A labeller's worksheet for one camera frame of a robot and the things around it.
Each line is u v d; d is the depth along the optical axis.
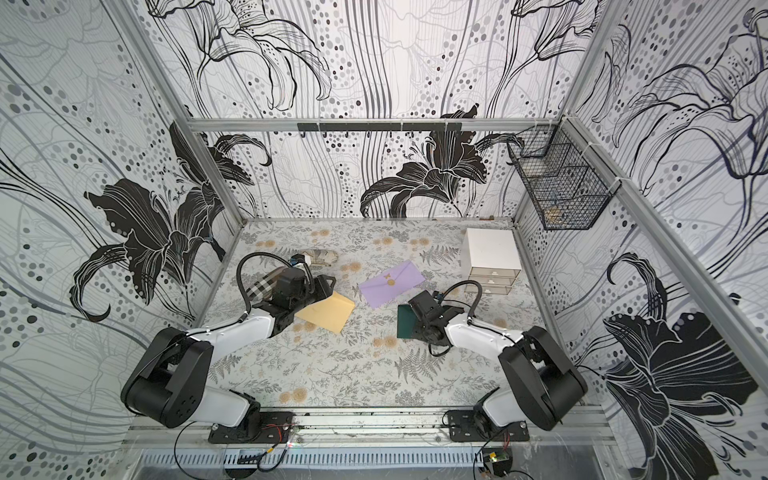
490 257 0.92
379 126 0.91
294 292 0.70
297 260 0.80
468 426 0.72
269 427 0.73
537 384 0.42
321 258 1.03
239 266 0.70
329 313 0.93
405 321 0.91
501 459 0.70
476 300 0.65
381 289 0.99
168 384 0.43
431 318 0.69
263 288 0.95
